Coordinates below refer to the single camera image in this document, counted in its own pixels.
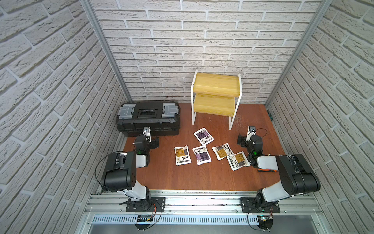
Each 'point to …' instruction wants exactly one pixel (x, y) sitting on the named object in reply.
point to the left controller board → (143, 221)
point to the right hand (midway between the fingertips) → (249, 134)
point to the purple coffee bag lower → (202, 155)
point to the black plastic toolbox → (163, 118)
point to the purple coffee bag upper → (203, 136)
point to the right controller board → (265, 222)
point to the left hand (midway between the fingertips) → (150, 133)
